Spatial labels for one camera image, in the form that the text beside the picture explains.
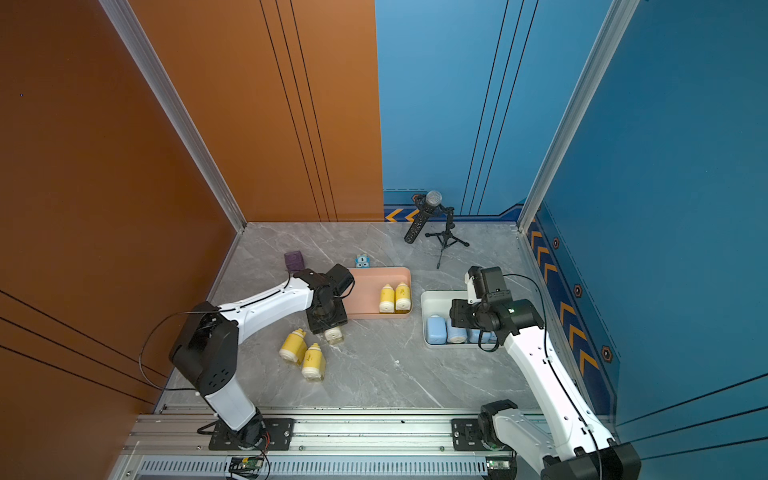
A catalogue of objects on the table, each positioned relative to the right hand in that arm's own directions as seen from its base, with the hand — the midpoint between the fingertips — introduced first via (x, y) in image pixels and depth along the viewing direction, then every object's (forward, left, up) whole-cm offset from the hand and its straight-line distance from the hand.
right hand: (460, 311), depth 78 cm
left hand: (+3, +34, -11) cm, 36 cm away
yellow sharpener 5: (+9, +15, -7) cm, 19 cm away
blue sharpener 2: (-2, +5, -9) cm, 10 cm away
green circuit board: (-32, +53, -18) cm, 65 cm away
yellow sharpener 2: (-2, +35, -10) cm, 36 cm away
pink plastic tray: (+11, +27, -13) cm, 32 cm away
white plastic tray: (+12, +3, -17) cm, 21 cm away
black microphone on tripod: (+33, +7, +9) cm, 35 cm away
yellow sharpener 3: (-11, +39, -8) cm, 41 cm away
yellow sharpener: (-6, +45, -8) cm, 46 cm away
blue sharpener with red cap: (-3, 0, -8) cm, 9 cm away
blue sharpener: (-3, -5, -9) cm, 10 cm away
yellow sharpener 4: (+8, +20, -7) cm, 23 cm away
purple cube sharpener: (+26, +53, -11) cm, 60 cm away
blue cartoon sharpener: (+27, +29, -13) cm, 42 cm away
